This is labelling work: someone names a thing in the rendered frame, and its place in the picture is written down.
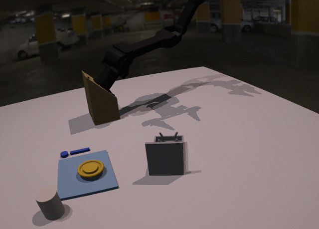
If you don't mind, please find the blue flat square slab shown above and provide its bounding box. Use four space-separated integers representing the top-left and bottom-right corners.
58 150 119 201

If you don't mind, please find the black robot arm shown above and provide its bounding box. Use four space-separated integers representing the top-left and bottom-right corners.
93 0 205 93

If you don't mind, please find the dark grey cylinder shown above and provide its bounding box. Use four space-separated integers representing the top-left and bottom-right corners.
34 186 65 221

